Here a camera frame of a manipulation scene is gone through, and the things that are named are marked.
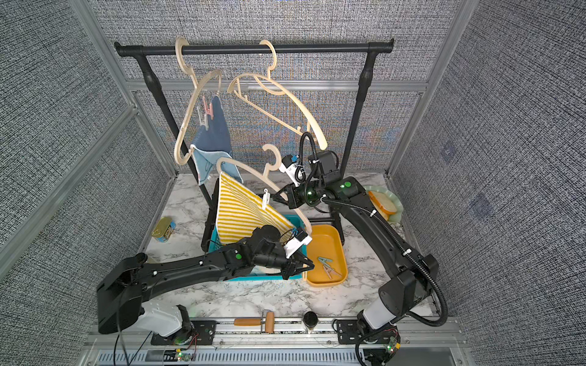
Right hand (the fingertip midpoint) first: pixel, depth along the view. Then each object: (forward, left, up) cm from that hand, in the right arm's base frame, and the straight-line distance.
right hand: (275, 191), depth 69 cm
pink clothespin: (-13, -19, -32) cm, 39 cm away
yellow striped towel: (+5, +14, -17) cm, 23 cm away
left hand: (-18, -12, -14) cm, 26 cm away
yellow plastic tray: (-6, -19, -33) cm, 39 cm away
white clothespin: (+1, +3, -5) cm, 6 cm away
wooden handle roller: (-30, +3, -31) cm, 43 cm away
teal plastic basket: (-10, -7, -2) cm, 13 cm away
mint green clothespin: (-9, -17, -32) cm, 37 cm away
